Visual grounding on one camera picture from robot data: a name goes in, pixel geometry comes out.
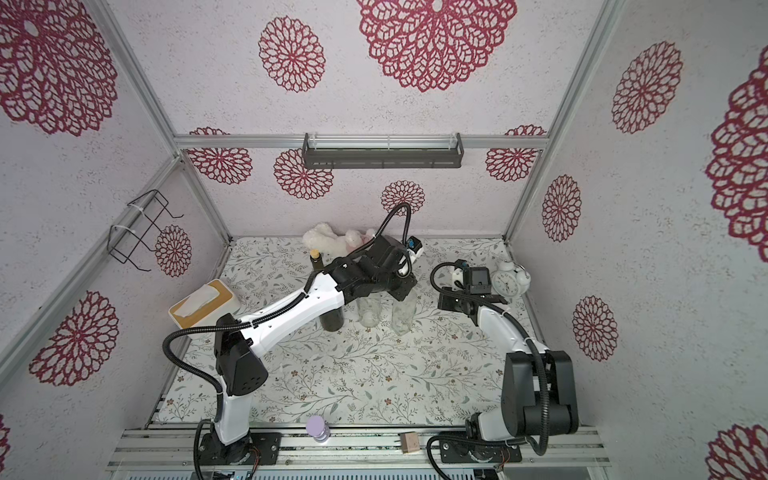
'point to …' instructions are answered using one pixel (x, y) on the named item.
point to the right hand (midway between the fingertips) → (442, 292)
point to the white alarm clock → (512, 283)
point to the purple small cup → (317, 428)
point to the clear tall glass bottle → (369, 309)
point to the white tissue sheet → (203, 295)
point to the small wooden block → (410, 442)
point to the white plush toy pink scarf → (323, 239)
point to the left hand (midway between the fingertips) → (408, 279)
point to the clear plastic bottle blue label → (402, 314)
